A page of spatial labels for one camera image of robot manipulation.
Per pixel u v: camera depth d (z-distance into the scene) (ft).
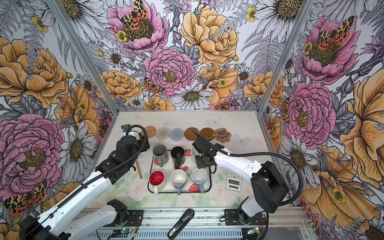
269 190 1.42
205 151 2.16
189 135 3.62
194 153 2.88
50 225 1.29
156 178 2.79
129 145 1.86
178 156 3.09
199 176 2.76
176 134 3.55
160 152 3.04
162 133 3.55
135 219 2.41
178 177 2.82
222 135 3.51
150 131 3.56
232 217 2.44
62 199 2.48
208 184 2.78
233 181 2.80
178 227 2.25
